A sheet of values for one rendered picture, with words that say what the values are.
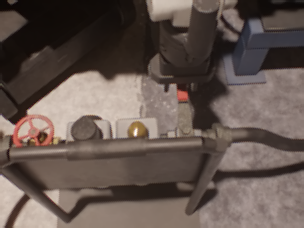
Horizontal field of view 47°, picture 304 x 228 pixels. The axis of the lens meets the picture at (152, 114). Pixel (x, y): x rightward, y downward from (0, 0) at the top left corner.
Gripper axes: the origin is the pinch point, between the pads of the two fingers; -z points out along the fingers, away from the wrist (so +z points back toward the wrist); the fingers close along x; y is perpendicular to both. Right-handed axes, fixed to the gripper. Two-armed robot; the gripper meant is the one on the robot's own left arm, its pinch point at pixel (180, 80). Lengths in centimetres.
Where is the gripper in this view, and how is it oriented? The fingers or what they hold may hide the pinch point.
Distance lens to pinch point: 69.2
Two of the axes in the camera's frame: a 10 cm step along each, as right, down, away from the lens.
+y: -0.6, -8.9, 4.5
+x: 10.0, -0.6, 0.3
